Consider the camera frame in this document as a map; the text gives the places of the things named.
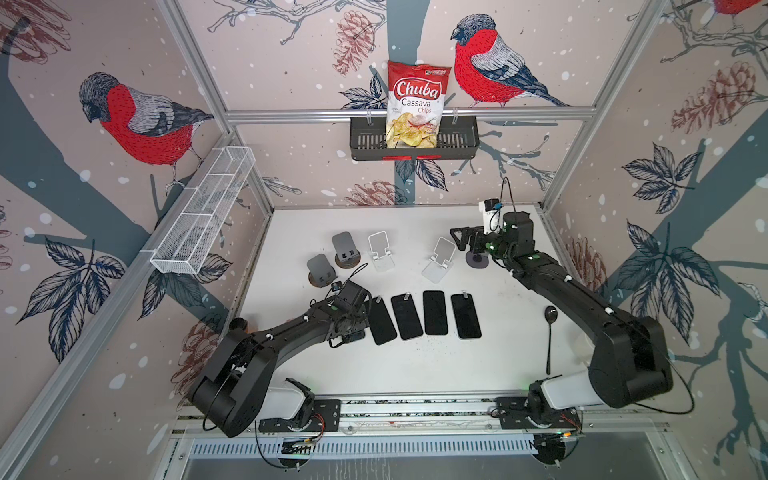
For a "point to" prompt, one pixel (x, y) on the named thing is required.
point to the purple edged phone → (406, 315)
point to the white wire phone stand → (383, 259)
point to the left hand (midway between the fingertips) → (361, 315)
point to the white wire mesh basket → (184, 245)
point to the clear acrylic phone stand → (439, 265)
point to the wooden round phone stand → (349, 263)
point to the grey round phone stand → (477, 260)
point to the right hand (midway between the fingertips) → (462, 227)
